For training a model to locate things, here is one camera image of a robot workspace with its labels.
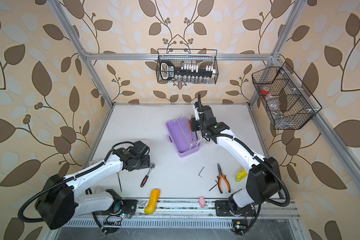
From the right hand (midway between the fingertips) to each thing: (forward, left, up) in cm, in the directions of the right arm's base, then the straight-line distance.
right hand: (193, 121), depth 83 cm
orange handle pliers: (-25, -14, -20) cm, 35 cm away
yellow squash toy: (-38, +22, -18) cm, 48 cm away
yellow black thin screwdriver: (-24, +43, -22) cm, 54 cm away
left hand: (-17, +27, -16) cm, 36 cm away
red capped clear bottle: (+10, -40, +13) cm, 43 cm away
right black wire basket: (-1, -47, +14) cm, 49 cm away
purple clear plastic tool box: (+2, +8, -15) cm, 17 cm away
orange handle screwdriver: (+6, +1, -12) cm, 13 cm away
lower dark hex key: (-27, -13, -21) cm, 37 cm away
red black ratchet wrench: (-16, +25, -21) cm, 36 cm away
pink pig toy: (-37, -3, -20) cm, 42 cm away
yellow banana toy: (-25, -25, -17) cm, 40 cm away
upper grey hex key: (-21, -4, -22) cm, 30 cm away
